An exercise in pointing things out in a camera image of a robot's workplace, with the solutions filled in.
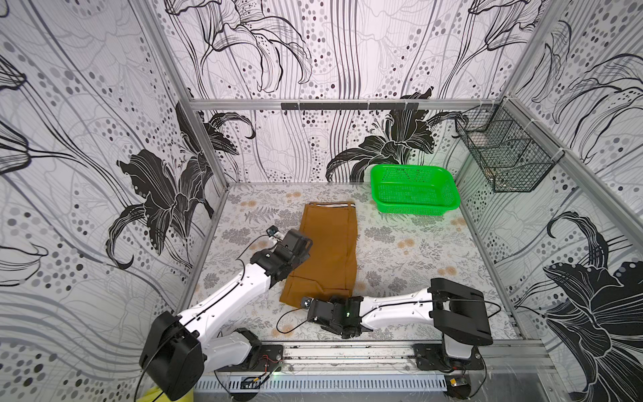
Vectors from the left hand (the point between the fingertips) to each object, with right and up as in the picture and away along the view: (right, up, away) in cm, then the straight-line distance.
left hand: (303, 257), depth 83 cm
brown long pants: (+9, -5, +5) cm, 12 cm away
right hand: (+9, -18, +1) cm, 20 cm away
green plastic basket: (+43, +25, +34) cm, 61 cm away
